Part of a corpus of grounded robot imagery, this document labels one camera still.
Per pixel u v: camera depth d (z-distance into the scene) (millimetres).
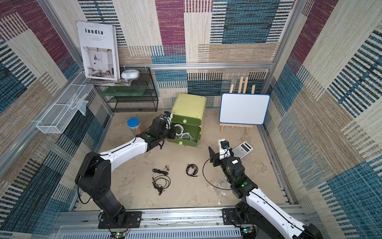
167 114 787
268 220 498
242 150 964
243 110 939
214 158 691
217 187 599
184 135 945
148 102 1191
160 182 854
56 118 714
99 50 778
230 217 731
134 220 732
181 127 893
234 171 576
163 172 875
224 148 649
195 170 893
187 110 895
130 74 867
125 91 966
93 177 459
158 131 691
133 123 879
